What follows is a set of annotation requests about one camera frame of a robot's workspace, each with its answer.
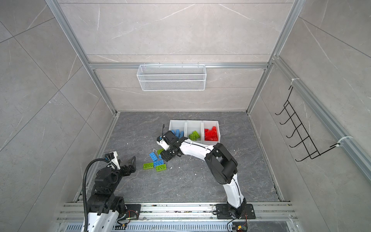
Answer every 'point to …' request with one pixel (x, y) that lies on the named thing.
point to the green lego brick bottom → (161, 167)
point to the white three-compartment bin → (204, 131)
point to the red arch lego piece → (211, 135)
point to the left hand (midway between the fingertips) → (126, 156)
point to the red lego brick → (206, 134)
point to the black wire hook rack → (311, 151)
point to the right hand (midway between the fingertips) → (166, 153)
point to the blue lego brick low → (181, 134)
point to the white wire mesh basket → (172, 77)
